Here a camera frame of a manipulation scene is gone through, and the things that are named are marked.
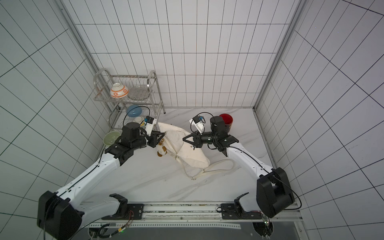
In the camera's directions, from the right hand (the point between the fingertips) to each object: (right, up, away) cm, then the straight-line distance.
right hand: (180, 141), depth 73 cm
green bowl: (-49, -1, +25) cm, 55 cm away
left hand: (-12, +2, +7) cm, 13 cm away
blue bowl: (-37, +17, +34) cm, 53 cm away
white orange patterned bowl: (-38, +28, +14) cm, 49 cm away
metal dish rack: (-47, +11, +31) cm, 57 cm away
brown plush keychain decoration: (-12, -7, +11) cm, 17 cm away
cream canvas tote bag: (+7, -10, 0) cm, 12 cm away
